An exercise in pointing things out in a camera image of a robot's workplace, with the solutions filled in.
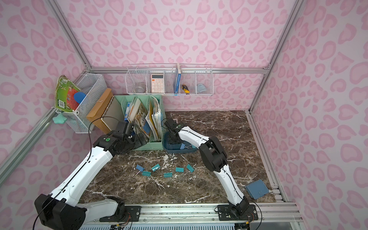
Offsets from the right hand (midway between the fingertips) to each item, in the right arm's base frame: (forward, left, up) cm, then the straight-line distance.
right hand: (171, 140), depth 99 cm
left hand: (-11, +15, +17) cm, 25 cm away
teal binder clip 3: (-23, 0, -3) cm, 23 cm away
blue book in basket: (+21, -6, +28) cm, 36 cm away
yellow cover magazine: (+5, +19, +20) cm, 28 cm away
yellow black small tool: (+25, -10, +25) cm, 37 cm away
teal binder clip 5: (-19, -14, -1) cm, 23 cm away
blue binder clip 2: (-4, -8, -2) cm, 9 cm away
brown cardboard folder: (0, +34, +31) cm, 46 cm away
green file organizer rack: (+14, +29, +24) cm, 40 cm away
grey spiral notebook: (+8, +33, +22) cm, 41 cm away
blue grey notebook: (-29, -51, -3) cm, 59 cm away
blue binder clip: (-19, +17, -1) cm, 26 cm away
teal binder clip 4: (-19, -7, -3) cm, 21 cm away
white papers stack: (+2, +7, +21) cm, 23 cm away
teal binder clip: (-22, +13, -2) cm, 26 cm away
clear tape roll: (+24, +21, +25) cm, 40 cm away
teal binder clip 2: (-19, +8, -2) cm, 20 cm away
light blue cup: (+30, -20, +21) cm, 42 cm away
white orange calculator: (+26, +8, +29) cm, 39 cm away
